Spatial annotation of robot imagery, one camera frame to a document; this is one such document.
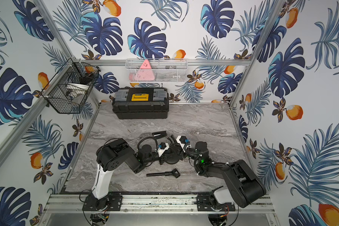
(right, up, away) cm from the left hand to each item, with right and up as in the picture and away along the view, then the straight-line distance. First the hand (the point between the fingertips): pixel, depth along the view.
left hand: (172, 150), depth 89 cm
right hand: (0, +5, -6) cm, 8 cm away
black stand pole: (+1, -12, -5) cm, 13 cm away
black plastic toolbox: (-25, +31, +9) cm, 41 cm away
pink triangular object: (-18, +49, +2) cm, 52 cm away
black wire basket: (-57, +38, -11) cm, 69 cm away
